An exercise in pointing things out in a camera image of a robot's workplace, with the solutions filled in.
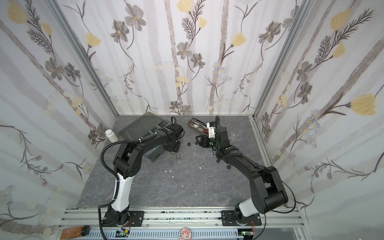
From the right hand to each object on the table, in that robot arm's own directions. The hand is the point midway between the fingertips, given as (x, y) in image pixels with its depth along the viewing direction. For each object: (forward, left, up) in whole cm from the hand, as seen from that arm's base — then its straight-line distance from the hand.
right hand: (197, 133), depth 85 cm
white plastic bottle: (+5, +57, -15) cm, 59 cm away
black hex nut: (+5, +5, -20) cm, 21 cm away
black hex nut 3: (-12, -21, -18) cm, 30 cm away
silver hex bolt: (-4, +12, -20) cm, 23 cm away
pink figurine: (-47, +4, -14) cm, 49 cm away
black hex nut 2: (-8, -15, -19) cm, 25 cm away
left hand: (+1, +15, -17) cm, 23 cm away
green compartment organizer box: (+23, +39, -22) cm, 50 cm away
